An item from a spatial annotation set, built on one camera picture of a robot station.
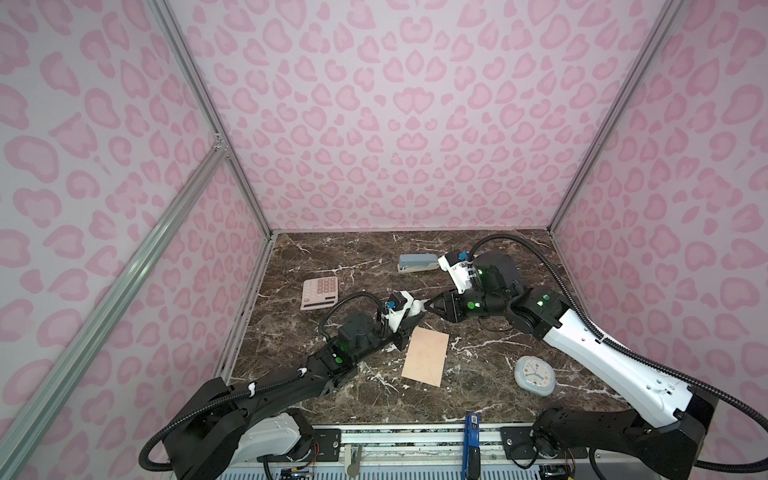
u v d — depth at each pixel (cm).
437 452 72
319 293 100
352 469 69
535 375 82
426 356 88
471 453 70
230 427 40
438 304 63
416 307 70
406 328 67
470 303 59
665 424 39
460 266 62
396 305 62
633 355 41
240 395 45
